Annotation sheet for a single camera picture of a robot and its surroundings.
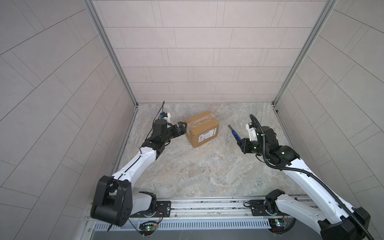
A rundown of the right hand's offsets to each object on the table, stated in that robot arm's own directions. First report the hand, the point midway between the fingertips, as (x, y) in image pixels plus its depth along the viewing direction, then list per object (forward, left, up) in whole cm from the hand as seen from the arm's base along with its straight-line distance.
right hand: (236, 143), depth 75 cm
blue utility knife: (+4, 0, +1) cm, 4 cm away
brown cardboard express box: (+13, +17, -3) cm, 21 cm away
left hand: (+14, +26, +1) cm, 30 cm away
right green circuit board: (-33, -14, -19) cm, 41 cm away
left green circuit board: (-30, +44, -15) cm, 55 cm away
